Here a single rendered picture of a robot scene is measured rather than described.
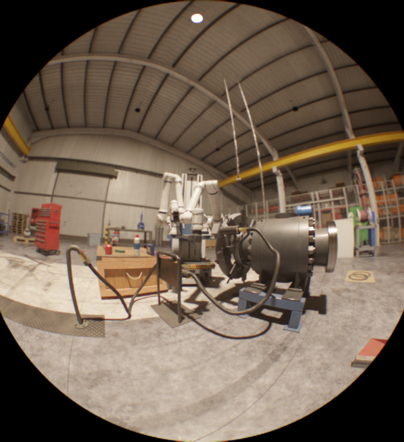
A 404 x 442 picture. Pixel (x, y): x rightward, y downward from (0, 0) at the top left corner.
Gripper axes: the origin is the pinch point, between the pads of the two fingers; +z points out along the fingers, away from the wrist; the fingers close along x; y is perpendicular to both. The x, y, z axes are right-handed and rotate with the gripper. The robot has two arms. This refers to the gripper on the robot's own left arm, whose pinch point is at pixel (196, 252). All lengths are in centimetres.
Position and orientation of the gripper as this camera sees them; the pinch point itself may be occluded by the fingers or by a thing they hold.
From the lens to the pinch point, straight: 105.1
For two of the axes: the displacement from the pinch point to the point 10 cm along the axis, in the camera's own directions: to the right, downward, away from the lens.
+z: -0.3, 9.9, -1.2
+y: -9.7, -0.5, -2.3
